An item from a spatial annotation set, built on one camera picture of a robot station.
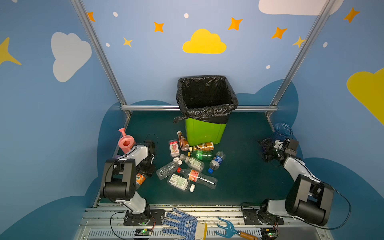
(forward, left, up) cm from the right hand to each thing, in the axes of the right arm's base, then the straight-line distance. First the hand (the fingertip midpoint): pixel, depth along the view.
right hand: (259, 143), depth 89 cm
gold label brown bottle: (0, +32, -7) cm, 33 cm away
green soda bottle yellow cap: (-4, +35, -10) cm, 36 cm away
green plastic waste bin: (+5, +37, +3) cm, 38 cm away
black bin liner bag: (+27, +32, +12) cm, 44 cm away
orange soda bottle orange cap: (-23, +69, -6) cm, 73 cm away
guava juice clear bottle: (-1, +53, -8) cm, 53 cm away
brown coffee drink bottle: (+2, +47, -6) cm, 47 cm away
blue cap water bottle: (-10, +25, -8) cm, 28 cm away
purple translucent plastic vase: (+8, -16, +4) cm, 18 cm away
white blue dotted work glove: (-44, +40, -11) cm, 60 cm away
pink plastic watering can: (-3, +82, -1) cm, 82 cm away
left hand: (-18, +68, -10) cm, 71 cm away
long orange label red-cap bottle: (-19, +38, -7) cm, 44 cm away
